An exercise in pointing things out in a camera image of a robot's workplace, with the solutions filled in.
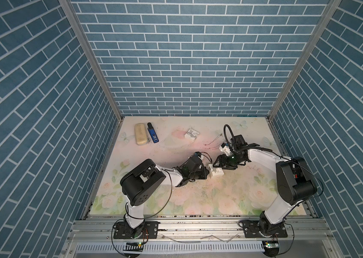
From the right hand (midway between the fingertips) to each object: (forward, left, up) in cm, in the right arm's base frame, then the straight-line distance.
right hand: (218, 166), depth 90 cm
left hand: (-4, +3, -2) cm, 5 cm away
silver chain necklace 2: (+16, +3, -5) cm, 17 cm away
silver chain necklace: (+24, 0, -3) cm, 24 cm away
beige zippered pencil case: (+21, +51, 0) cm, 55 cm away
